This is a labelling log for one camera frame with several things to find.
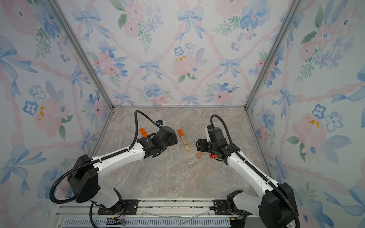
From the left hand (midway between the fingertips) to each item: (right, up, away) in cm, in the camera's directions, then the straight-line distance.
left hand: (174, 136), depth 84 cm
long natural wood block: (+6, -4, +15) cm, 17 cm away
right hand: (+16, -4, -1) cm, 17 cm away
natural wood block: (+16, -13, +9) cm, 23 cm away
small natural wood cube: (+8, -9, +11) cm, 17 cm away
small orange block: (-24, +1, +20) cm, 31 cm away
